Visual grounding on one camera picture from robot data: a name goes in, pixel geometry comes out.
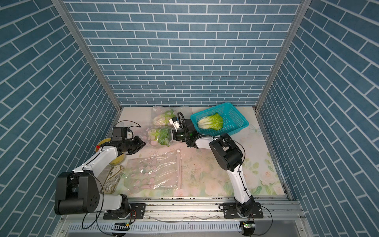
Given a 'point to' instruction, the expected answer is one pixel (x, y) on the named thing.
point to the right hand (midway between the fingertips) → (164, 137)
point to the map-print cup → (112, 180)
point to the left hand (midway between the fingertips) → (148, 142)
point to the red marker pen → (97, 147)
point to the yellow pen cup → (107, 140)
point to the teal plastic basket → (233, 120)
